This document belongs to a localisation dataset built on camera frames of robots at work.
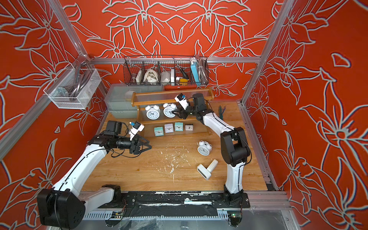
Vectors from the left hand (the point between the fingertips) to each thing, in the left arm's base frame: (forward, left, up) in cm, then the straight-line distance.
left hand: (148, 144), depth 73 cm
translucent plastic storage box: (+35, +29, -1) cm, 45 cm away
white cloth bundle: (+41, +6, +13) cm, 44 cm away
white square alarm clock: (+20, -7, -14) cm, 25 cm away
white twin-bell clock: (+23, -7, +3) cm, 24 cm away
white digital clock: (-7, -31, -16) cm, 35 cm away
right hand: (+24, -10, +2) cm, 26 cm away
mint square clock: (+22, -14, -14) cm, 30 cm away
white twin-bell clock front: (+21, +2, +2) cm, 21 cm away
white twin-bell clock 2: (+6, -31, -12) cm, 33 cm away
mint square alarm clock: (+17, 0, -14) cm, 22 cm away
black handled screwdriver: (+49, -15, +12) cm, 52 cm away
